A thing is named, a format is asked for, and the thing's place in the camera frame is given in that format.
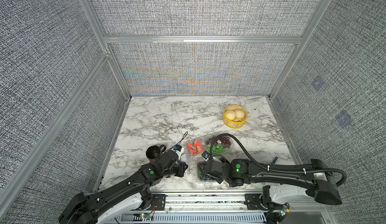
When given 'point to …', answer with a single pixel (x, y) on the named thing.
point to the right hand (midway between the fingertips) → (214, 164)
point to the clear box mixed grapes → (222, 145)
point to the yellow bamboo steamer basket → (236, 123)
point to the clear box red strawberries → (194, 147)
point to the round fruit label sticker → (219, 141)
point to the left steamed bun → (230, 114)
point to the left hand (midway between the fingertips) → (190, 166)
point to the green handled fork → (275, 160)
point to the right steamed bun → (239, 114)
